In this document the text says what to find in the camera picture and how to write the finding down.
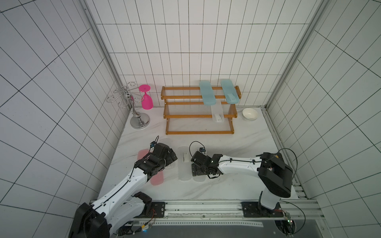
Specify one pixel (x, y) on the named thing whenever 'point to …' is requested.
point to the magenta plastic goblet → (147, 101)
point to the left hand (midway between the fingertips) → (168, 160)
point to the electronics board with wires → (287, 226)
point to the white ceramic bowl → (250, 113)
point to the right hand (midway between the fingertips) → (195, 172)
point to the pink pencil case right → (157, 179)
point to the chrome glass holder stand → (138, 120)
